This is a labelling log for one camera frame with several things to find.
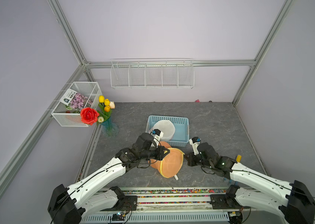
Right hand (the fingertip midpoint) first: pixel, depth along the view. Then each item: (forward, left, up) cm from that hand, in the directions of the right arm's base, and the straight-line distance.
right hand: (183, 155), depth 79 cm
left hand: (-2, +9, +8) cm, 12 cm away
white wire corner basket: (+14, +66, +19) cm, 70 cm away
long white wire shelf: (+53, +19, +19) cm, 60 cm away
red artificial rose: (+9, +47, +25) cm, 54 cm away
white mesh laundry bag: (+25, +8, -8) cm, 28 cm away
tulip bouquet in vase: (+21, +49, -2) cm, 53 cm away
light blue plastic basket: (+18, -1, -11) cm, 21 cm away
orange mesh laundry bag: (-7, +8, +2) cm, 11 cm away
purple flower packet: (+20, +58, +24) cm, 66 cm away
